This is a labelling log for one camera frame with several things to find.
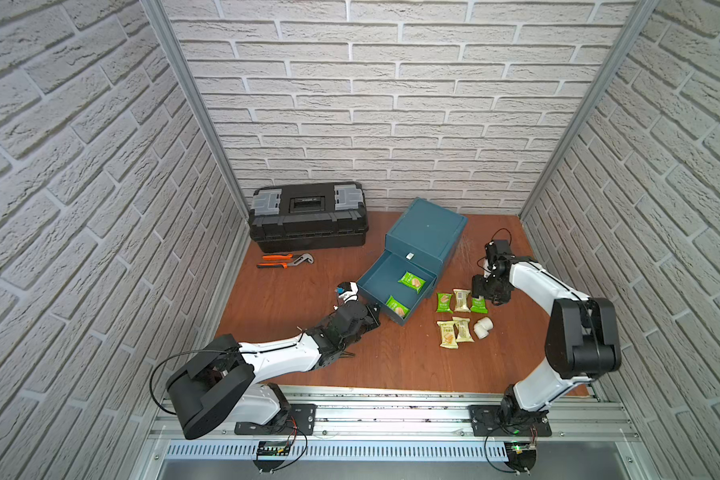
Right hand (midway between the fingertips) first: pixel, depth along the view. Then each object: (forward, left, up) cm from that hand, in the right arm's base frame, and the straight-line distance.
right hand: (488, 293), depth 93 cm
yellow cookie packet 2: (-11, +15, -3) cm, 19 cm away
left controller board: (-38, +65, -6) cm, 75 cm away
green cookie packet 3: (-1, +14, -3) cm, 14 cm away
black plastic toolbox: (+26, +58, +13) cm, 65 cm away
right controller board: (-41, +4, -5) cm, 42 cm away
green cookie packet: (+3, +24, +5) cm, 25 cm away
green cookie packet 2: (-5, +30, +4) cm, 30 cm away
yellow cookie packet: (0, +8, -3) cm, 9 cm away
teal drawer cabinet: (+12, +20, +17) cm, 29 cm away
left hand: (-5, +33, +7) cm, 34 cm away
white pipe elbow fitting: (-10, +4, -2) cm, 11 cm away
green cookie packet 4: (-3, +3, -2) cm, 5 cm away
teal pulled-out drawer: (+5, +34, +3) cm, 34 cm away
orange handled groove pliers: (+19, +64, -1) cm, 67 cm away
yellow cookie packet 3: (-11, +11, -2) cm, 15 cm away
